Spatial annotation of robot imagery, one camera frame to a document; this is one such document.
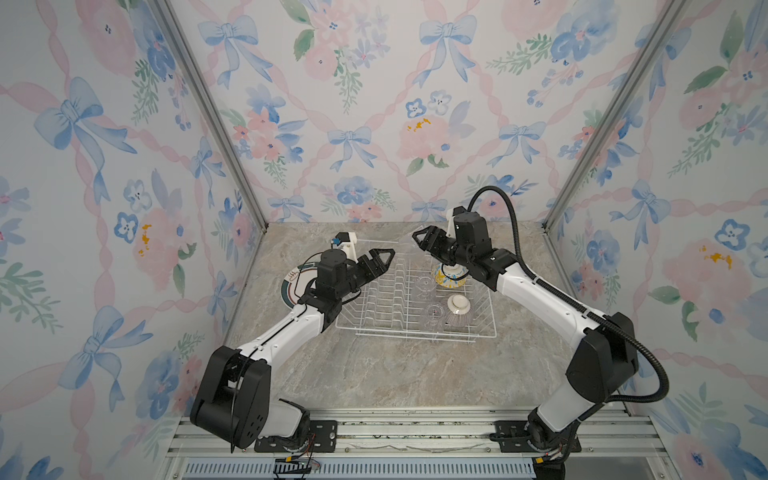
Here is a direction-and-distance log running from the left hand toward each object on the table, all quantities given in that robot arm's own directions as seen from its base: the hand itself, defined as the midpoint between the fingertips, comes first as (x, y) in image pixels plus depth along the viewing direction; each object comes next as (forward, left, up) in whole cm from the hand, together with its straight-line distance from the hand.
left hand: (389, 254), depth 79 cm
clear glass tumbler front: (-9, -13, -15) cm, 22 cm away
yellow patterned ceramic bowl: (-9, -15, +3) cm, 17 cm away
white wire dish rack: (+1, -8, -22) cm, 23 cm away
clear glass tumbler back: (+2, -8, +5) cm, 10 cm away
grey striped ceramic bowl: (-6, -21, -18) cm, 28 cm away
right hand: (+5, -8, +1) cm, 9 cm away
